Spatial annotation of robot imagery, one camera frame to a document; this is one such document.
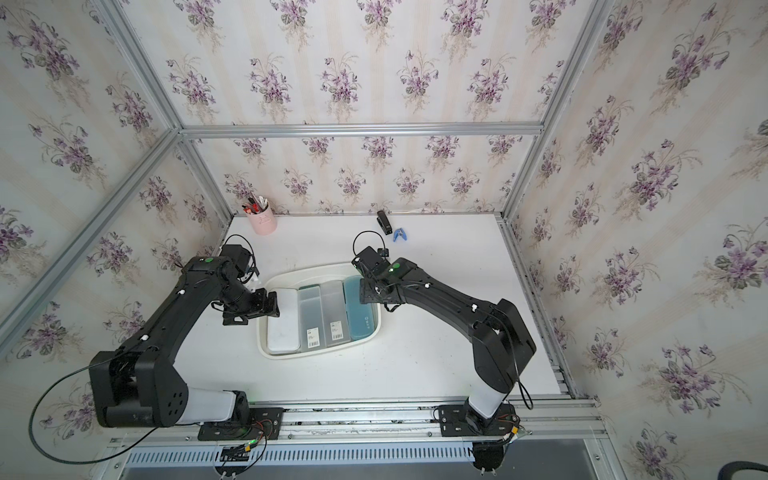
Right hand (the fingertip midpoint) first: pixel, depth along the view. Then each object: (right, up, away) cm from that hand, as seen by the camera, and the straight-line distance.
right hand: (377, 294), depth 84 cm
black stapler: (+2, +22, +30) cm, 38 cm away
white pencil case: (-27, -11, 0) cm, 29 cm away
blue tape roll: (+7, +19, +30) cm, 36 cm away
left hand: (-30, -5, -4) cm, 31 cm away
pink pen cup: (-43, +22, +25) cm, 54 cm away
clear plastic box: (-16, -8, +4) cm, 18 cm away
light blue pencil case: (-5, -7, +2) cm, 9 cm away
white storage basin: (-23, +4, +10) cm, 26 cm away
